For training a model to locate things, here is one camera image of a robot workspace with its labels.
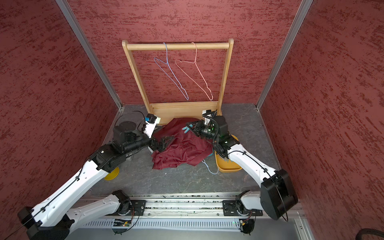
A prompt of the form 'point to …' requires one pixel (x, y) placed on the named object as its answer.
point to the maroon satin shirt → (186, 148)
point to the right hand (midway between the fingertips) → (186, 127)
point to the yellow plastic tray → (225, 165)
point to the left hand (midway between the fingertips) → (165, 135)
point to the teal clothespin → (186, 128)
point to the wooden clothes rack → (166, 112)
